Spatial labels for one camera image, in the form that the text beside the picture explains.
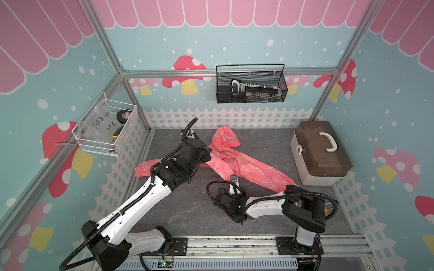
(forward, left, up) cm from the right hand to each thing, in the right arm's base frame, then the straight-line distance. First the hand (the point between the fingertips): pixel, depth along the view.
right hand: (233, 187), depth 89 cm
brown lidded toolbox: (+11, -45, +10) cm, 48 cm away
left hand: (+5, +12, +25) cm, 29 cm away
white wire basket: (+1, +47, +33) cm, 57 cm away
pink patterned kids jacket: (+20, +3, +2) cm, 20 cm away
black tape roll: (+23, +52, +31) cm, 65 cm away
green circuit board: (-32, +30, -5) cm, 45 cm away
